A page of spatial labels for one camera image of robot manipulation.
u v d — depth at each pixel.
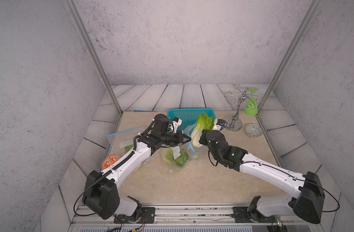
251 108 0.85
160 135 0.61
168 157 0.86
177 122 0.73
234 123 1.11
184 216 0.74
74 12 0.71
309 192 0.39
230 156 0.54
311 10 0.71
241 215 0.73
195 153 0.74
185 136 0.74
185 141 0.74
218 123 0.66
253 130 1.07
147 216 0.73
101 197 0.41
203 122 0.76
